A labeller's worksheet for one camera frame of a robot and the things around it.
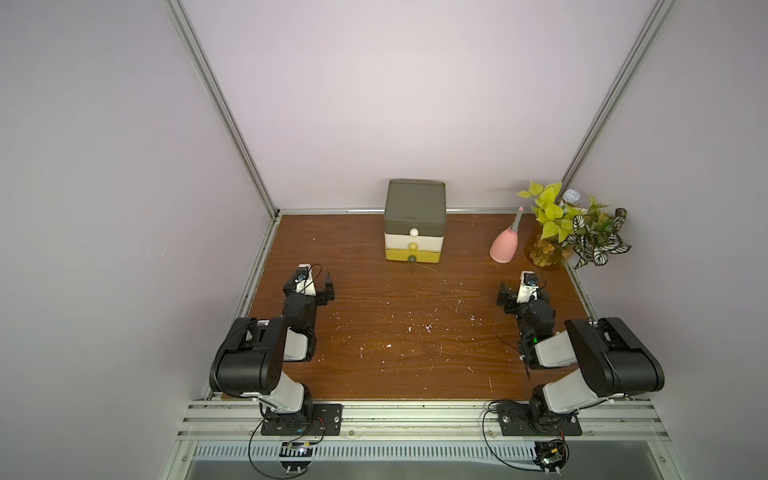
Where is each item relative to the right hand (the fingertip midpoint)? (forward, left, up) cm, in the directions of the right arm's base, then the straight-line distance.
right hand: (524, 279), depth 89 cm
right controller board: (-43, +1, -11) cm, 44 cm away
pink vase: (+14, +2, -3) cm, 15 cm away
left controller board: (-45, +63, -12) cm, 79 cm away
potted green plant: (+8, -10, +15) cm, 20 cm away
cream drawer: (+13, +31, +1) cm, 33 cm away
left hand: (0, +64, +3) cm, 64 cm away
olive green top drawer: (+14, +31, +10) cm, 35 cm away
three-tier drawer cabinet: (+25, +34, +11) cm, 44 cm away
